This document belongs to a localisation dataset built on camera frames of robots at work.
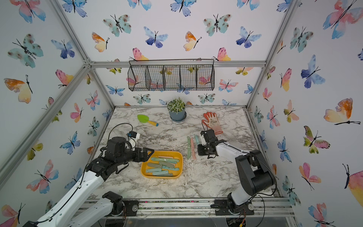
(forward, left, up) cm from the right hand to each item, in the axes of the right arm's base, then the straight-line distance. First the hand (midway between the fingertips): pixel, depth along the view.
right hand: (200, 149), depth 92 cm
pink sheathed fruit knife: (-2, +4, -3) cm, 6 cm away
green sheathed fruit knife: (+2, +8, -3) cm, 9 cm away
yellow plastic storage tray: (-10, +23, -3) cm, 25 cm away
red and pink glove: (+26, -9, -3) cm, 28 cm away
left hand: (-9, +29, +14) cm, 33 cm away
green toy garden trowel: (+27, +44, -4) cm, 52 cm away
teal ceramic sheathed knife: (+8, +2, -1) cm, 8 cm away
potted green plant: (+26, +18, +12) cm, 33 cm away
